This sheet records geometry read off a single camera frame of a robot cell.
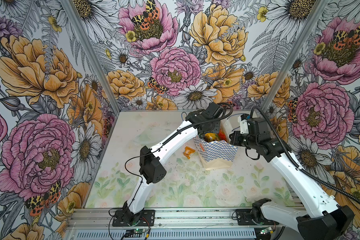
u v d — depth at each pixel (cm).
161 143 52
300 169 44
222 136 92
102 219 75
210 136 87
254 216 67
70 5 70
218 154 82
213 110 60
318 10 73
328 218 37
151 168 53
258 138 55
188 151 97
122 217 73
